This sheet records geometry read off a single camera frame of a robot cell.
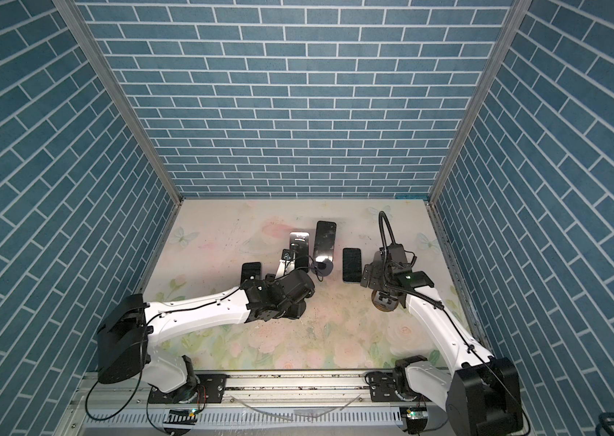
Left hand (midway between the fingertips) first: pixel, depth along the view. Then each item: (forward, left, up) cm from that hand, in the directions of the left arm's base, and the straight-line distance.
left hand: (295, 283), depth 83 cm
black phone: (+13, -20, -11) cm, 26 cm away
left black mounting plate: (-26, +23, -11) cm, 37 cm away
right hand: (+3, -25, 0) cm, 25 cm away
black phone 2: (+16, -10, 0) cm, 19 cm away
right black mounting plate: (-27, -24, -10) cm, 38 cm away
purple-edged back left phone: (+15, -1, 0) cm, 15 cm away
